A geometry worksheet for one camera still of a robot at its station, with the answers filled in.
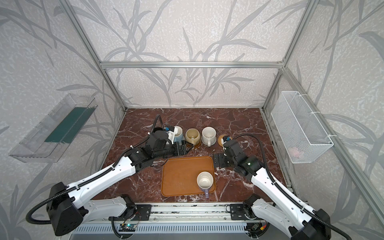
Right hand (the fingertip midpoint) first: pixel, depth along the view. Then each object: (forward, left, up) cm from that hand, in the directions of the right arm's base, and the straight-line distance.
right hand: (220, 151), depth 79 cm
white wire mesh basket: (-4, -32, +20) cm, 38 cm away
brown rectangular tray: (-7, +24, -16) cm, 29 cm away
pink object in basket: (-3, -35, +6) cm, 36 cm away
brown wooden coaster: (+11, +13, -12) cm, 21 cm away
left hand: (0, +16, +8) cm, 18 cm away
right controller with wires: (-32, -18, -15) cm, 40 cm away
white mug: (+18, +5, -12) cm, 22 cm away
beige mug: (+18, +16, -11) cm, 26 cm away
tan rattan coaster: (+17, -2, -16) cm, 24 cm away
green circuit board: (-32, +46, -15) cm, 58 cm away
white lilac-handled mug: (-11, +8, -13) cm, 19 cm away
